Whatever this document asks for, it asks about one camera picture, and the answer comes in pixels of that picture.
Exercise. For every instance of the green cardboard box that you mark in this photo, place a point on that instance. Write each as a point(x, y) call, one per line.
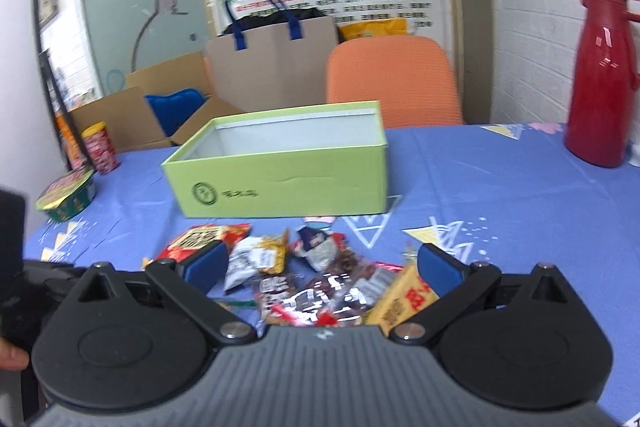
point(321, 160)

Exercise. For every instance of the brown paper bag blue handles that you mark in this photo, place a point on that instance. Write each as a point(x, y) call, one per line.
point(273, 61)

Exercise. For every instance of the instant noodle bowl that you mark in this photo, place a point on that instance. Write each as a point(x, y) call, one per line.
point(68, 196)

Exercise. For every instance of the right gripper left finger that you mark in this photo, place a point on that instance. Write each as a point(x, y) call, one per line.
point(185, 285)

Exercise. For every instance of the yellow red snack packet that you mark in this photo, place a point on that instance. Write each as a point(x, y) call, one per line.
point(407, 296)

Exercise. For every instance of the open cardboard box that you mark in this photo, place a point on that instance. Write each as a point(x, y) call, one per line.
point(130, 120)

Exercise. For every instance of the red thermos jug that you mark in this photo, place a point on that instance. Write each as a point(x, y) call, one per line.
point(606, 79)

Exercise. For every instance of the red snack can yellow lid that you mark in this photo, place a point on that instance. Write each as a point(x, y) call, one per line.
point(100, 147)

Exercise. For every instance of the yellow bag behind chair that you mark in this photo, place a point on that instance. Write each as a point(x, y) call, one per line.
point(374, 28)

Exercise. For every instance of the blue white snack packet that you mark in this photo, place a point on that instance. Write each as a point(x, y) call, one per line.
point(318, 247)

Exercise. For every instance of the person's left hand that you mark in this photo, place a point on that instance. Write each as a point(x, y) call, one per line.
point(12, 358)

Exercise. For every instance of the dark brown snack packet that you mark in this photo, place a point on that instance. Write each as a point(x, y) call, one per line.
point(342, 295)

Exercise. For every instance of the blue patterned tablecloth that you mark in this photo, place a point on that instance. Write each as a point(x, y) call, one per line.
point(514, 199)

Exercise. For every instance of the orange chair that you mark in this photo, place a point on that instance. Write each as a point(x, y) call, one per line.
point(409, 76)

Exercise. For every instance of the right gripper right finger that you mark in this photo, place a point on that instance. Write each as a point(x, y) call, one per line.
point(461, 290)

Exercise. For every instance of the white black snack packet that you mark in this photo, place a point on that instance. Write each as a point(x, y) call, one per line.
point(254, 256)

